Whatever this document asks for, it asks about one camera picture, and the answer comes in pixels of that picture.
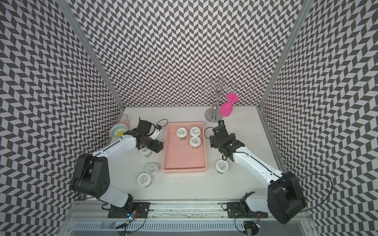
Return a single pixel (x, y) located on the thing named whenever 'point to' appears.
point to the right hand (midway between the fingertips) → (222, 139)
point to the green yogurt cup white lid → (195, 131)
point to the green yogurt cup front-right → (222, 166)
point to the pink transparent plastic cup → (122, 118)
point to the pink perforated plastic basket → (183, 148)
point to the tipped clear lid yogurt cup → (152, 168)
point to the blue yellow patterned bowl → (115, 130)
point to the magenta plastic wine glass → (226, 108)
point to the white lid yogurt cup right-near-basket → (195, 141)
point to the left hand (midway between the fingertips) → (155, 144)
